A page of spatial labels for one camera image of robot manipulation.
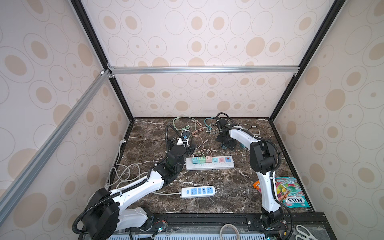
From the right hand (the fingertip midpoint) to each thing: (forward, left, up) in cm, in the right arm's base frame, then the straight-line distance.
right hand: (223, 142), depth 104 cm
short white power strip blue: (-33, +18, +1) cm, 38 cm away
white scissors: (-54, -34, -2) cm, 64 cm away
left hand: (-13, +24, +25) cm, 37 cm away
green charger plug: (-16, +15, +5) cm, 23 cm away
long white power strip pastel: (-16, +12, +2) cm, 20 cm away
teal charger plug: (-16, +19, +5) cm, 26 cm away
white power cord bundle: (-22, +65, +1) cm, 68 cm away
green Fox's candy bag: (-35, -32, 0) cm, 47 cm away
